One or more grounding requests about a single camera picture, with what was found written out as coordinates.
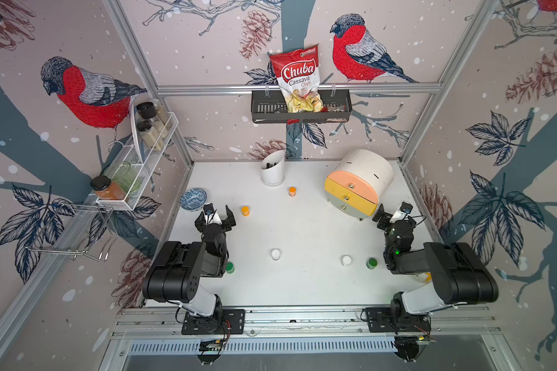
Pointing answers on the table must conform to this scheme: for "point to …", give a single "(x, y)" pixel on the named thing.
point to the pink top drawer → (355, 183)
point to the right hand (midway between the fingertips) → (391, 206)
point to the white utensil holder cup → (273, 168)
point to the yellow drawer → (352, 197)
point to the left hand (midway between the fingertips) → (218, 204)
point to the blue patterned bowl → (193, 199)
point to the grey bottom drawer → (345, 206)
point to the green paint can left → (230, 267)
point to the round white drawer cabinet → (374, 167)
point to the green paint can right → (371, 263)
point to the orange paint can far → (292, 192)
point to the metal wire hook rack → (78, 230)
